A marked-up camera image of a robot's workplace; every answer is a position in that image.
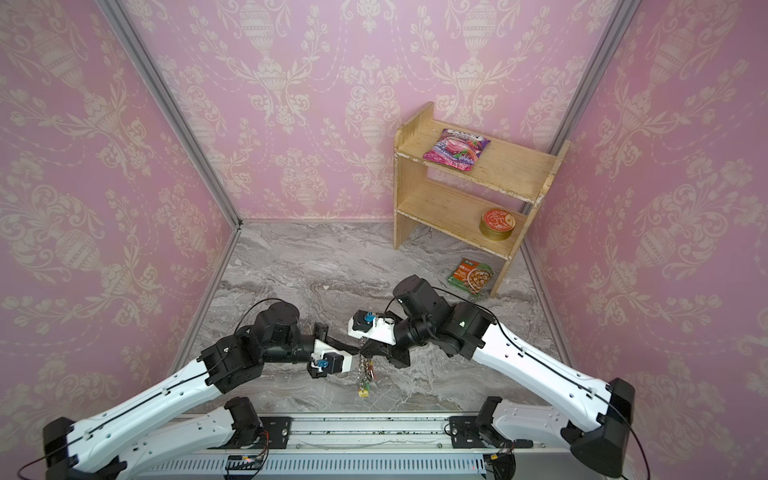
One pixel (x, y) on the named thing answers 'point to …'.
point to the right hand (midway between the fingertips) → (366, 348)
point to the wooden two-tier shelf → (474, 189)
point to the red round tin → (497, 224)
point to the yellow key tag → (363, 393)
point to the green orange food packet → (471, 276)
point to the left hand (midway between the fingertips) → (355, 345)
